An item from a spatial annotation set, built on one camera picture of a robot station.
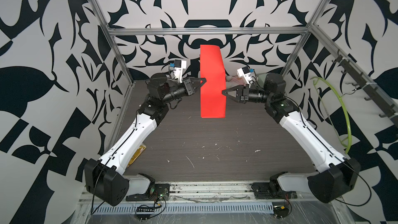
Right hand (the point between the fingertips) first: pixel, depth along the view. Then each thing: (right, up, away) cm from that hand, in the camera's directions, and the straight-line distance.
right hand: (224, 93), depth 63 cm
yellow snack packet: (-43, -31, +24) cm, 58 cm away
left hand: (-8, +7, 0) cm, 10 cm away
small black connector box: (+27, -54, +9) cm, 61 cm away
